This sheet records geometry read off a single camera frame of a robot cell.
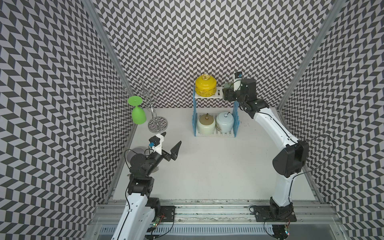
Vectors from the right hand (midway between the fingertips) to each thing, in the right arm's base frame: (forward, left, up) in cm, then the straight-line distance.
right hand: (230, 89), depth 84 cm
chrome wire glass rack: (0, +50, -32) cm, 60 cm away
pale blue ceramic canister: (-6, +1, -22) cm, 23 cm away
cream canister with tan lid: (-9, +14, -21) cm, 27 cm away
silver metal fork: (-34, +43, -29) cm, 62 cm away
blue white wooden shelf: (+3, +6, -6) cm, 9 cm away
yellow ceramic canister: (+1, +14, +2) cm, 14 cm away
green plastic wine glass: (-10, +53, -9) cm, 54 cm away
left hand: (-28, +31, -6) cm, 42 cm away
